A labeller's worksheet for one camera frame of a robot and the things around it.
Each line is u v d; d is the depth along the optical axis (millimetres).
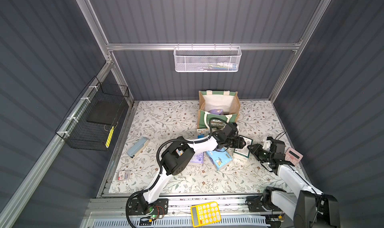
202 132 937
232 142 791
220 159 843
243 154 864
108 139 669
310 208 415
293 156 890
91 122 721
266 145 789
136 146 914
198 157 844
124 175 818
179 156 559
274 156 675
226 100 970
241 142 813
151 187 597
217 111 1022
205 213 708
